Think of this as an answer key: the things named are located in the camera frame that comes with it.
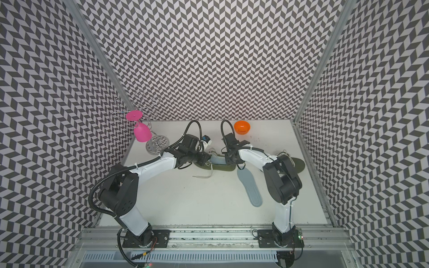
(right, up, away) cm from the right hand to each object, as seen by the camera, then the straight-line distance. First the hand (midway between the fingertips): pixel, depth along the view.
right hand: (233, 162), depth 94 cm
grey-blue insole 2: (+7, -9, -3) cm, 12 cm away
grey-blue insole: (-10, +1, +2) cm, 10 cm away
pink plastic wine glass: (-49, +17, -8) cm, 52 cm away
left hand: (-14, +3, -5) cm, 15 cm away
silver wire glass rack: (-47, +10, +10) cm, 49 cm away
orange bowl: (+7, +21, +17) cm, 28 cm away
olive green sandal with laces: (-10, -2, -4) cm, 11 cm away
